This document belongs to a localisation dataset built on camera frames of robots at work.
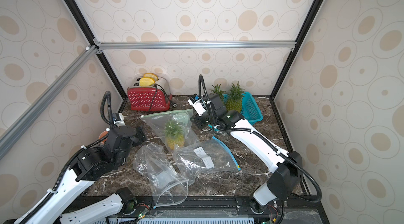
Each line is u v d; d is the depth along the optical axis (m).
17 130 0.53
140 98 1.03
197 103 0.65
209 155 0.84
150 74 1.06
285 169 0.40
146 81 1.02
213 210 0.73
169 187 0.69
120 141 0.46
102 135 0.88
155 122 0.78
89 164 0.41
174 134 0.81
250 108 1.07
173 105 1.13
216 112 0.56
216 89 0.94
